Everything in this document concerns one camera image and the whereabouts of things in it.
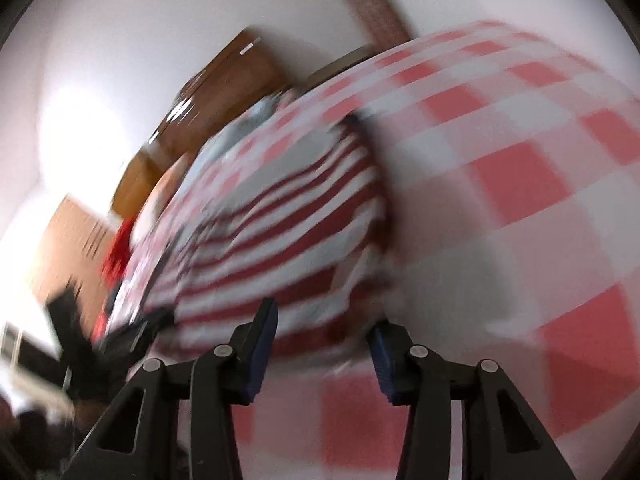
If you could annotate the wooden wardrobe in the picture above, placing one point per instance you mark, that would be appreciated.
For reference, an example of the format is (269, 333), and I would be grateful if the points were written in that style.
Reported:
(70, 240)

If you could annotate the small wooden headboard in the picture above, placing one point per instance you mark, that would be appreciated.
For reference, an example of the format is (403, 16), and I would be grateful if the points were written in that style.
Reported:
(137, 180)

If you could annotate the light blue floral pillow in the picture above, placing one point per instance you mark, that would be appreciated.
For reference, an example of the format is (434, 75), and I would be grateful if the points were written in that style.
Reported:
(225, 145)

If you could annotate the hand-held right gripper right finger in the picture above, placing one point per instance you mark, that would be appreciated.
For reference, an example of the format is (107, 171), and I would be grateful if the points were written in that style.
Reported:
(385, 365)

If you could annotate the red grey striped sweater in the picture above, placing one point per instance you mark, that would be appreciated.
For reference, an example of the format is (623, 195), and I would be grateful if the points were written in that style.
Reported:
(280, 220)

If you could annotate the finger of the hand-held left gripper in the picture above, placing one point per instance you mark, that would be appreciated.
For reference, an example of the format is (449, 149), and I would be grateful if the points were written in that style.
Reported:
(137, 330)
(67, 312)

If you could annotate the peach floral pillow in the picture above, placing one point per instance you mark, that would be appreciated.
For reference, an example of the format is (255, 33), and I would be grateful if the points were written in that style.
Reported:
(155, 200)

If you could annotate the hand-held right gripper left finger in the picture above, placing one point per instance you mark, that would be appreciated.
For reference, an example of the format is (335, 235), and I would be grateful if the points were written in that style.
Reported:
(262, 350)

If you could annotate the large carved wooden headboard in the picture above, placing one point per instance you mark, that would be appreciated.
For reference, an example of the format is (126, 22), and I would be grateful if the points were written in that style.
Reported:
(225, 90)

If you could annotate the floral curtain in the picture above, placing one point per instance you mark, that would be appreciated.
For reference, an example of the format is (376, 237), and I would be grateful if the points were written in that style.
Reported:
(370, 0)

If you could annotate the red blanket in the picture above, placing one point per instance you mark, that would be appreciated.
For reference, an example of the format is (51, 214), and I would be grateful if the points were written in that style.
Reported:
(117, 255)

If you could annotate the pink checkered bed cover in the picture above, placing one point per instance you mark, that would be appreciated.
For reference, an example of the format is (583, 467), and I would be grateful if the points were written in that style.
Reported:
(500, 170)

